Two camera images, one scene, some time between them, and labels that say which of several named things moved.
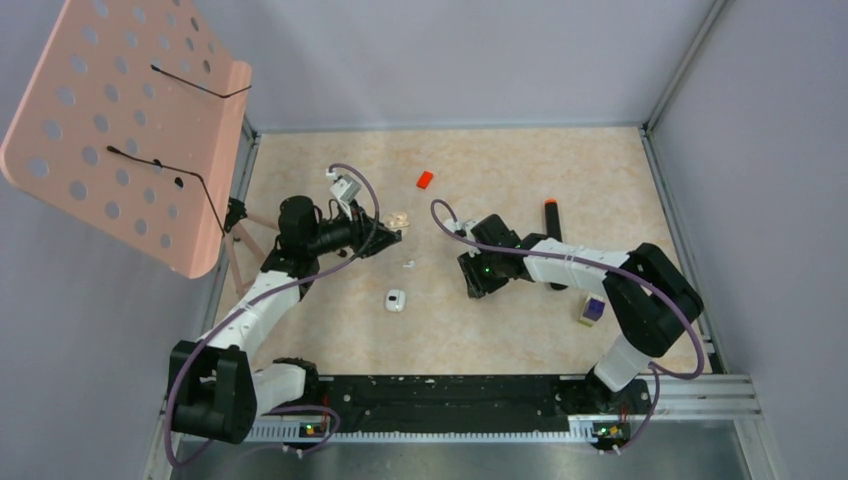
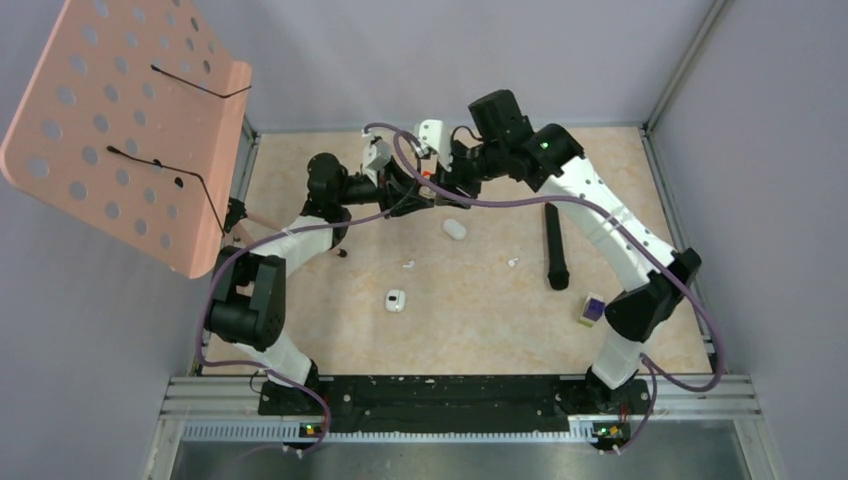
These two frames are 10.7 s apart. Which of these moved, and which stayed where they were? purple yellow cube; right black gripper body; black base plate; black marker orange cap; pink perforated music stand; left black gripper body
Moved: left black gripper body; right black gripper body
Stayed: black base plate; purple yellow cube; black marker orange cap; pink perforated music stand
